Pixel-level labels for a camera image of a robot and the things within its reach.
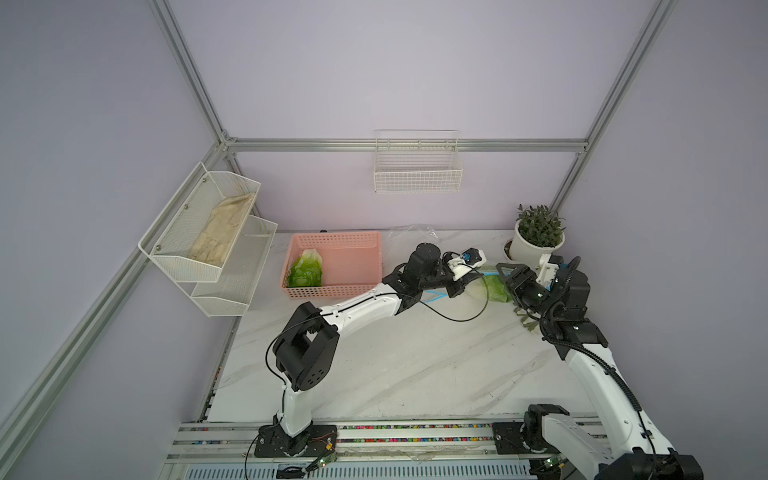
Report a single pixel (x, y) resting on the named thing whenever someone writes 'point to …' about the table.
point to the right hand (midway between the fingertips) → (501, 276)
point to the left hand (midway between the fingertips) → (477, 272)
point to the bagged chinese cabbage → (497, 290)
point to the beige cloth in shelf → (221, 229)
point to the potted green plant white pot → (537, 231)
